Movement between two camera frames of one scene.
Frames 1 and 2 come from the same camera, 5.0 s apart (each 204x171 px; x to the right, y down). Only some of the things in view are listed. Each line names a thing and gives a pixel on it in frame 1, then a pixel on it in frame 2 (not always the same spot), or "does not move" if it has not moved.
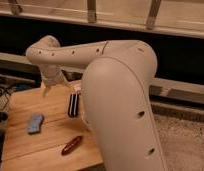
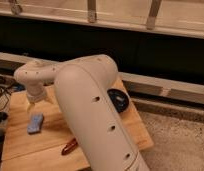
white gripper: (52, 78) to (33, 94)
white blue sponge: (35, 122) does not move
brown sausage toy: (71, 145) does not move
